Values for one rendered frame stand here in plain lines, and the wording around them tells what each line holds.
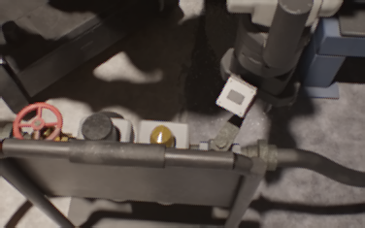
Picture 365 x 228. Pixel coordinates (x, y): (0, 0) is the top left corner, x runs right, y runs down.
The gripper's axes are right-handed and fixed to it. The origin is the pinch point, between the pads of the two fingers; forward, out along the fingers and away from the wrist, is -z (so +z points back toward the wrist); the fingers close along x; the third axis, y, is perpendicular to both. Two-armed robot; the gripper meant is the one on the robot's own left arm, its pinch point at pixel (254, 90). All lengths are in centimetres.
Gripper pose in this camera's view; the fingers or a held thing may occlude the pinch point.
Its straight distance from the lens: 68.2
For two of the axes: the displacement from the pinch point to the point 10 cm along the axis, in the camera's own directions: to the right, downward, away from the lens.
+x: -8.4, -4.8, 2.5
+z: 0.0, -4.6, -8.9
